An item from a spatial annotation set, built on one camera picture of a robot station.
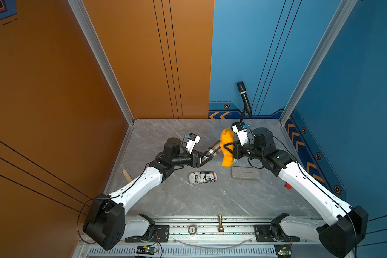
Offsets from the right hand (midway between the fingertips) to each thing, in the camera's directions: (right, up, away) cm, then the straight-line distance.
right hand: (225, 145), depth 74 cm
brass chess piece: (-2, -39, 0) cm, 39 cm away
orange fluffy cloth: (0, +4, -4) cm, 6 cm away
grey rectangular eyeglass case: (+14, -16, +16) cm, 27 cm away
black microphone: (+17, +24, +25) cm, 39 cm away
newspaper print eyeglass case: (-13, -19, +14) cm, 26 cm away
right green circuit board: (+25, -47, -3) cm, 53 cm away
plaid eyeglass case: (-5, -2, -1) cm, 6 cm away
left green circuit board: (-34, -46, -3) cm, 57 cm away
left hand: (-7, -5, 0) cm, 9 cm away
